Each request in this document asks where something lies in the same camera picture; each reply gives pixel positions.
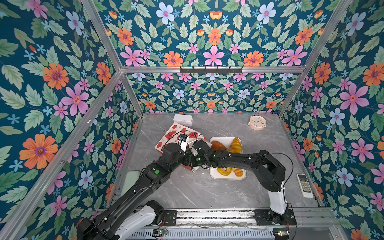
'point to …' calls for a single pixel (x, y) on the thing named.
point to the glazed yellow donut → (224, 172)
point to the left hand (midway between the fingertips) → (193, 146)
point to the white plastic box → (183, 119)
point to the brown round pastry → (217, 146)
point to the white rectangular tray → (214, 174)
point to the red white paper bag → (171, 136)
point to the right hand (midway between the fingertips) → (184, 160)
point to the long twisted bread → (236, 146)
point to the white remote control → (305, 185)
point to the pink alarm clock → (257, 122)
